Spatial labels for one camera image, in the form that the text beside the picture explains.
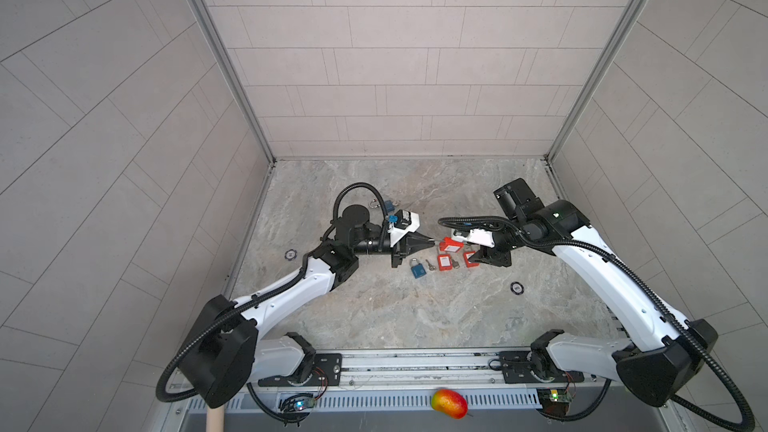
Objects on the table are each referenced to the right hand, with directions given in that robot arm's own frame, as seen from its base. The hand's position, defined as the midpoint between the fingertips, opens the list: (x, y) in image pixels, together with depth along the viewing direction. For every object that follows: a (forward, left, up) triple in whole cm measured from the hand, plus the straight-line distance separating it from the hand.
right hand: (470, 247), depth 72 cm
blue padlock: (+4, +12, -18) cm, 22 cm away
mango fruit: (-29, +8, -16) cm, 34 cm away
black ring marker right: (-3, -16, -20) cm, 26 cm away
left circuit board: (-27, +40, -15) cm, 51 cm away
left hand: (-1, +9, +5) cm, 10 cm away
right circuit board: (-29, -16, -21) cm, 39 cm away
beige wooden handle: (-28, +59, -15) cm, 67 cm away
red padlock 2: (+5, +4, -18) cm, 20 cm away
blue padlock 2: (+27, +20, -17) cm, 37 cm away
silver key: (+4, +8, -19) cm, 21 cm away
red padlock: (-2, +6, +5) cm, 8 cm away
